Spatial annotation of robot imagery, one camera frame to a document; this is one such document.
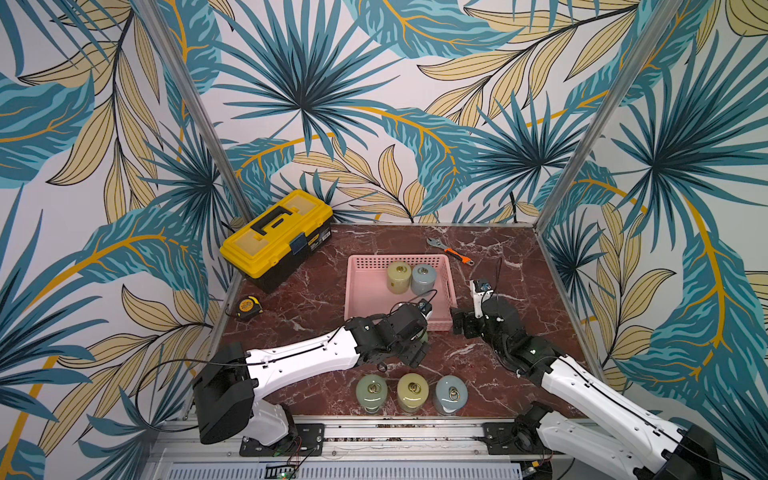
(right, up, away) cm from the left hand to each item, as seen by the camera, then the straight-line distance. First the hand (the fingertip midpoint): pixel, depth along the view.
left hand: (411, 344), depth 77 cm
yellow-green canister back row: (-3, +16, +18) cm, 24 cm away
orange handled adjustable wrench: (+20, +23, +33) cm, 44 cm away
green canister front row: (-10, -11, -4) cm, 15 cm away
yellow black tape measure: (-49, +7, +15) cm, 52 cm away
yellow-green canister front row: (0, -10, -4) cm, 11 cm away
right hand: (+16, +10, +3) cm, 19 cm away
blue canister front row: (+9, -10, -5) cm, 15 cm away
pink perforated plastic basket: (-13, +12, +23) cm, 29 cm away
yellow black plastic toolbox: (-41, +25, +13) cm, 50 cm away
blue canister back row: (+5, +15, +18) cm, 24 cm away
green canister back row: (+1, +7, -17) cm, 18 cm away
